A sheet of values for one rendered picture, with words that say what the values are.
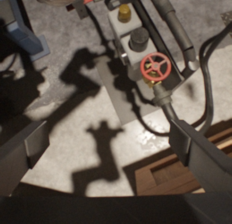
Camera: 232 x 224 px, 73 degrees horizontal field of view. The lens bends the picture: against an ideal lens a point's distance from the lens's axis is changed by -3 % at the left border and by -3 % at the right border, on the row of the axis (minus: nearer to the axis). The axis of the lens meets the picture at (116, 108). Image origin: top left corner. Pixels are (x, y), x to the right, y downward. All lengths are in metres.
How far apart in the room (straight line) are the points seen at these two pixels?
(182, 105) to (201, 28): 0.47
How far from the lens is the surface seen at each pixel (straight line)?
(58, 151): 0.97
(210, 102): 0.94
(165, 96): 0.43
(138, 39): 0.42
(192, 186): 0.48
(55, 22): 1.20
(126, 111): 0.87
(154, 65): 0.40
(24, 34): 0.98
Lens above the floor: 0.87
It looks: 81 degrees down
